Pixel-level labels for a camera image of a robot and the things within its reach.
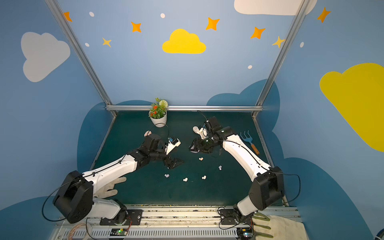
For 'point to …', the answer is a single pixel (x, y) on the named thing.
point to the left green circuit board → (118, 232)
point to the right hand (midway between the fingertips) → (194, 148)
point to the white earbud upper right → (201, 159)
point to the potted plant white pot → (158, 113)
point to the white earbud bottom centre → (185, 179)
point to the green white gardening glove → (277, 227)
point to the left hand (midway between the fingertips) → (181, 154)
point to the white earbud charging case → (195, 129)
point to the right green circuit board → (244, 233)
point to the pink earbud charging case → (147, 133)
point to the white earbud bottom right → (204, 177)
